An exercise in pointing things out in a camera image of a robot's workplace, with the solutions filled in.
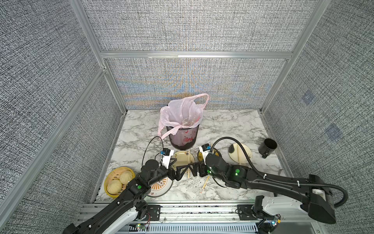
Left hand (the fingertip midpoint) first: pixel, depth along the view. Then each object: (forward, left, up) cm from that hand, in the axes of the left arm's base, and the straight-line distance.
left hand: (184, 163), depth 74 cm
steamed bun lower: (-7, +37, -10) cm, 39 cm away
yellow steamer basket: (+1, +40, -13) cm, 43 cm away
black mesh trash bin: (+16, -1, -2) cm, 16 cm away
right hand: (+1, -5, +1) cm, 5 cm away
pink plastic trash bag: (+33, -2, +2) cm, 33 cm away
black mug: (+12, -52, -10) cm, 54 cm away
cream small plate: (+9, +2, -15) cm, 18 cm away
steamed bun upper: (-2, +32, -9) cm, 33 cm away
